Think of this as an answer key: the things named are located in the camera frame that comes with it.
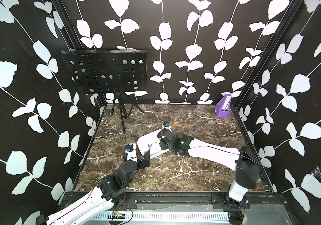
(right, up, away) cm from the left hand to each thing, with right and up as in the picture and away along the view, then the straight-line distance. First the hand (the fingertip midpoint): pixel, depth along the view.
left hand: (144, 150), depth 77 cm
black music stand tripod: (-24, +30, +45) cm, 59 cm away
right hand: (+10, +6, +5) cm, 13 cm away
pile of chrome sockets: (+28, -16, +7) cm, 33 cm away
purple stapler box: (+57, +26, +31) cm, 70 cm away
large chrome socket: (0, -1, +18) cm, 18 cm away
